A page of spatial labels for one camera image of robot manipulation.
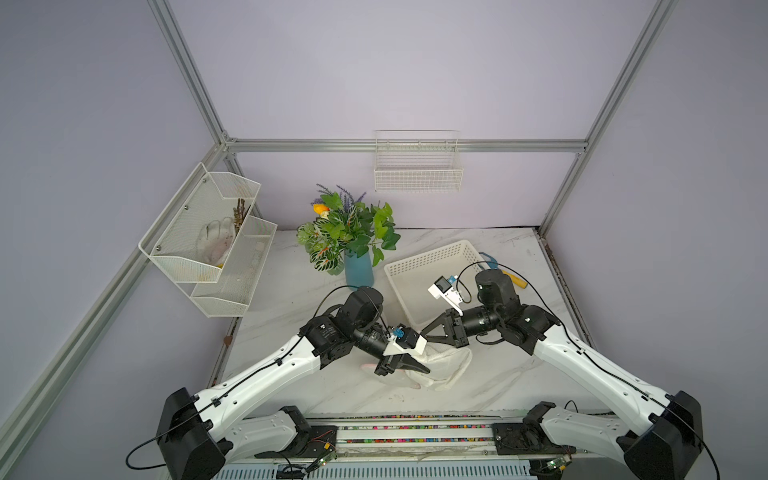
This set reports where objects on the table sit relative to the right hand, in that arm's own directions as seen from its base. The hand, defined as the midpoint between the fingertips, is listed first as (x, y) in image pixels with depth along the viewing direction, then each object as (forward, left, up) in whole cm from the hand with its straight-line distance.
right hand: (424, 339), depth 66 cm
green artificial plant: (+29, +19, +9) cm, 36 cm away
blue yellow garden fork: (+39, -29, -21) cm, 53 cm away
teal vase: (+33, +19, -17) cm, 42 cm away
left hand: (-6, +1, 0) cm, 6 cm away
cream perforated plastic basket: (+34, 0, -21) cm, 40 cm away
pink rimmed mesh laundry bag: (-7, -4, +4) cm, 9 cm away
